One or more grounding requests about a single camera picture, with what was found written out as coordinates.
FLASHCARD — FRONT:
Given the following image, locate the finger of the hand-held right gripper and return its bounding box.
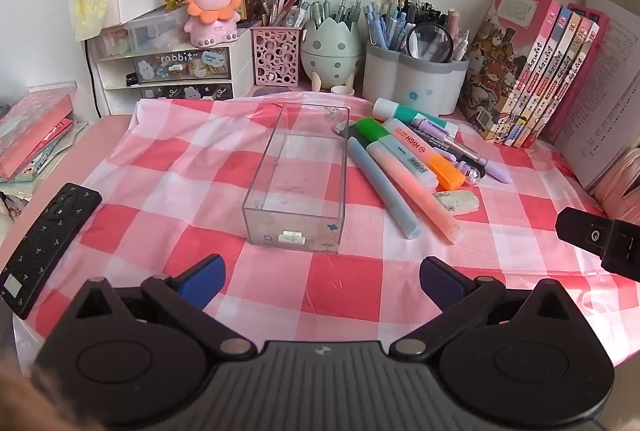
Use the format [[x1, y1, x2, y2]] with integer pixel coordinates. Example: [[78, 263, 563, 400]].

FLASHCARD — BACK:
[[556, 207, 640, 282]]

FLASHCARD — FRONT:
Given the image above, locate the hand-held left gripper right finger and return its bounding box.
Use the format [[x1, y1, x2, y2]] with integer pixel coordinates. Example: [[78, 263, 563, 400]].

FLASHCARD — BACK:
[[390, 256, 573, 359]]

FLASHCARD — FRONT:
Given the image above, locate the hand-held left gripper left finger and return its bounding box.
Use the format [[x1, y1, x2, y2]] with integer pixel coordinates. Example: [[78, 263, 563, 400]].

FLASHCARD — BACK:
[[70, 254, 256, 358]]

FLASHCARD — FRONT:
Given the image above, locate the peach highlighter pen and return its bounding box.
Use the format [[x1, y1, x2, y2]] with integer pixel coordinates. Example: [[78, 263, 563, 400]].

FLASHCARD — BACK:
[[366, 142, 458, 244]]

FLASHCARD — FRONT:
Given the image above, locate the white eraser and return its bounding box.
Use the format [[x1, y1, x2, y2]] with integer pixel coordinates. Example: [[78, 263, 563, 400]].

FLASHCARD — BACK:
[[432, 191, 480, 216]]

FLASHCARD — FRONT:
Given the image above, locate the grey-blue highlighter pen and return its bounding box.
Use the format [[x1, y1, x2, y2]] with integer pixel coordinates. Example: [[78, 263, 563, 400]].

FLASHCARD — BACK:
[[348, 137, 422, 240]]

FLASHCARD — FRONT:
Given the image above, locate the orange white highlighter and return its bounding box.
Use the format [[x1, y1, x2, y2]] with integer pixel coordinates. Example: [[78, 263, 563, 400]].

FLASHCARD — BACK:
[[384, 118, 466, 190]]

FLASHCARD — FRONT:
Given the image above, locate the clear plastic storage box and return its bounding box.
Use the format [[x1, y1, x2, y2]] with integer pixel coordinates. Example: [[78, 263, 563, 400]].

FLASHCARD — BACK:
[[242, 102, 350, 254]]

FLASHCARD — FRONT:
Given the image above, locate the purple mechanical pencil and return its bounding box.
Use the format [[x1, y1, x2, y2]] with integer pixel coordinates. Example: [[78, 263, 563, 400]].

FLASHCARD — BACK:
[[412, 118, 511, 183]]

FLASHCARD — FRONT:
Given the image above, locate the black marker grey label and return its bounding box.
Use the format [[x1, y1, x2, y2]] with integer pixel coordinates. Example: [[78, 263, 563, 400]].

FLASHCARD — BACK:
[[332, 121, 487, 178]]

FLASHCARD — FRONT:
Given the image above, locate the green white highlighter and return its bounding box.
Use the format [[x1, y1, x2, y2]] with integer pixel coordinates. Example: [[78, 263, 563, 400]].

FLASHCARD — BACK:
[[356, 117, 440, 190]]

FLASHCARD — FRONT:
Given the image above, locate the green white glue stick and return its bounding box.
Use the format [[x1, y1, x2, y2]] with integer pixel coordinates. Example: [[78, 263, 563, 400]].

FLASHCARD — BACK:
[[372, 98, 458, 137]]

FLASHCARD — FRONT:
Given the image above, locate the pink checked tablecloth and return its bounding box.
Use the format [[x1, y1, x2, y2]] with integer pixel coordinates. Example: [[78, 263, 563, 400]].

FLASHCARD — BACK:
[[15, 94, 640, 367]]

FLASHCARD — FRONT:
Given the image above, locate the open white text book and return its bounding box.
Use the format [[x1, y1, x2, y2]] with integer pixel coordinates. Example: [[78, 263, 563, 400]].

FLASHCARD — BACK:
[[552, 0, 640, 192]]

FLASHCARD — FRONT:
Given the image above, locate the black patterned phone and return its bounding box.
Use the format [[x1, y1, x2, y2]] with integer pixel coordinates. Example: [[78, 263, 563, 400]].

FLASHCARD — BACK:
[[0, 184, 103, 319]]

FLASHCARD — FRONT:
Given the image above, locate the grey white flower pen holder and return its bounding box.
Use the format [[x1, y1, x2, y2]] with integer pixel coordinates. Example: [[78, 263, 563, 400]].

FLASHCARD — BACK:
[[362, 38, 470, 116]]

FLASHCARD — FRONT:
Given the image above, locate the pink spine illustrated book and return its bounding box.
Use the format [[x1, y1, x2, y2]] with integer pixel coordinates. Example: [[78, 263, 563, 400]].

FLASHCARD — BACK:
[[459, 0, 562, 144]]

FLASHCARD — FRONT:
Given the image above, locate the white desktop drawer unit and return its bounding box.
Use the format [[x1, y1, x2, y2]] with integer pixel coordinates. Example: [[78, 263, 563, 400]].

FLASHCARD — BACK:
[[85, 24, 256, 117]]

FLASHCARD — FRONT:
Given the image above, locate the pink flat box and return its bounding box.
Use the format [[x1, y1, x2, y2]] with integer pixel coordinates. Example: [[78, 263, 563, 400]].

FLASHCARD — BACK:
[[0, 81, 78, 179]]

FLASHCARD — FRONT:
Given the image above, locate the pink perforated pen holder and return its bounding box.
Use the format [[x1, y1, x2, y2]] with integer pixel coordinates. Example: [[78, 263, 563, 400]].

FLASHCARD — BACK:
[[251, 26, 303, 87]]

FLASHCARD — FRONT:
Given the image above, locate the black magnifying glass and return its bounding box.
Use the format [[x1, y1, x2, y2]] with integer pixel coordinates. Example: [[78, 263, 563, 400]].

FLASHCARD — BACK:
[[406, 24, 454, 63]]

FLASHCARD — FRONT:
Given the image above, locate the green egg pen holder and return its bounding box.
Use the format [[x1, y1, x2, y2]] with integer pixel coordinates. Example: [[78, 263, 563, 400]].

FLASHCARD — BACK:
[[300, 15, 362, 94]]

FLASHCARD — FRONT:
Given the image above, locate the clear plastic drawer box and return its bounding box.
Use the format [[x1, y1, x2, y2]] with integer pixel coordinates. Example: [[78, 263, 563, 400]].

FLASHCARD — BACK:
[[97, 6, 188, 59]]

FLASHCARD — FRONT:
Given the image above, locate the bunch of blue pink pens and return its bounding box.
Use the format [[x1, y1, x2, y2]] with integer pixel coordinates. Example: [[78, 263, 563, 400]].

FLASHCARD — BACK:
[[365, 0, 471, 62]]

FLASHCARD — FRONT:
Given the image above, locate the pink lion figurine orange mane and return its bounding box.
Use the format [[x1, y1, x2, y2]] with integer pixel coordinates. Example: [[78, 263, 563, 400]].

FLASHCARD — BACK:
[[181, 0, 247, 48]]

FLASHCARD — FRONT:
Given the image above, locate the bunch of grey pens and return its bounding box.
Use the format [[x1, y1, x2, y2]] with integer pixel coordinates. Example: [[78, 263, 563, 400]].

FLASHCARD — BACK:
[[309, 0, 363, 24]]

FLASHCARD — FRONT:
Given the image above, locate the bunch of red black pens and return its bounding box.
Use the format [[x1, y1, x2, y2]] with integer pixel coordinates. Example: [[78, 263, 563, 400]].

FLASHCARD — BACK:
[[260, 0, 313, 29]]

